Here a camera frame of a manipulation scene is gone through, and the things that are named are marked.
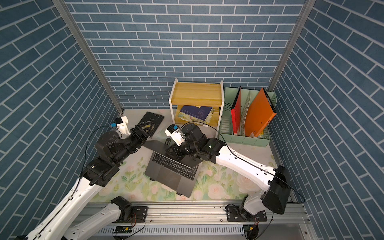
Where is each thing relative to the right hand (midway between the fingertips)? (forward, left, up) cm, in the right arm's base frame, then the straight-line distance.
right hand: (167, 151), depth 67 cm
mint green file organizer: (+34, -31, -26) cm, 53 cm away
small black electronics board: (-28, +21, -29) cm, 46 cm away
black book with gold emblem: (+39, +22, -24) cm, 51 cm away
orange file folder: (+34, -50, -6) cm, 61 cm away
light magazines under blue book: (+27, -16, -10) cm, 33 cm away
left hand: (+6, +4, +11) cm, 13 cm away
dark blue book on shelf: (+35, -13, -9) cm, 38 cm away
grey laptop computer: (-2, -1, -22) cm, 22 cm away
